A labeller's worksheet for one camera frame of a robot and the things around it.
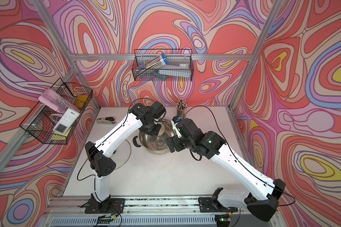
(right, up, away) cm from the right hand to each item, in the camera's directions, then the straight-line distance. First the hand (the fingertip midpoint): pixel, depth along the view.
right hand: (177, 142), depth 69 cm
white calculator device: (-55, +10, 0) cm, 56 cm away
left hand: (-12, +4, +10) cm, 16 cm away
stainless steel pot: (-15, -6, +30) cm, 34 cm away
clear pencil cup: (+4, +21, +30) cm, 37 cm away
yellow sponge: (-54, +22, +9) cm, 59 cm away
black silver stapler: (-53, +11, +39) cm, 67 cm away
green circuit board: (-37, -40, +3) cm, 55 cm away
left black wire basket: (-61, +12, +1) cm, 62 cm away
